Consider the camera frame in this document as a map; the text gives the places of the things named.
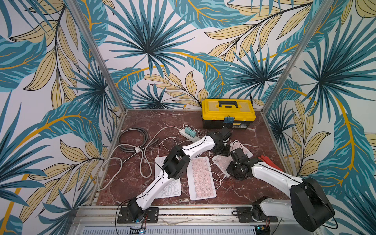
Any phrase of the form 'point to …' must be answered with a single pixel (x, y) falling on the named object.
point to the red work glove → (269, 162)
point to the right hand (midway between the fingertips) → (228, 171)
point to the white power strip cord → (140, 151)
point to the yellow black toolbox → (235, 113)
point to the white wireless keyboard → (173, 189)
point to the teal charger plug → (191, 132)
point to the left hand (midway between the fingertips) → (227, 156)
